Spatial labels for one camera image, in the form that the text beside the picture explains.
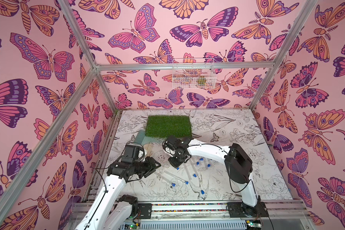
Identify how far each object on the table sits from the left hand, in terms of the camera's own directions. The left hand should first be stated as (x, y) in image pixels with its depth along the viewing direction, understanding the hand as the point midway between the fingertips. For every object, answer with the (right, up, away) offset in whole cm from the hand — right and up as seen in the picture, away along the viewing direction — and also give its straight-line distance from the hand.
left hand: (159, 165), depth 75 cm
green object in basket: (+26, +49, +19) cm, 59 cm away
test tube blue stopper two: (+22, -11, +10) cm, 26 cm away
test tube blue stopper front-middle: (+9, -10, +10) cm, 16 cm away
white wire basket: (+20, +55, +19) cm, 62 cm away
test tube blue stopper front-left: (+2, -11, +10) cm, 15 cm away
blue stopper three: (+22, -3, +14) cm, 27 cm away
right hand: (+7, -2, +11) cm, 13 cm away
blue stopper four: (+20, -9, +10) cm, 24 cm away
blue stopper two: (+29, -4, +13) cm, 32 cm away
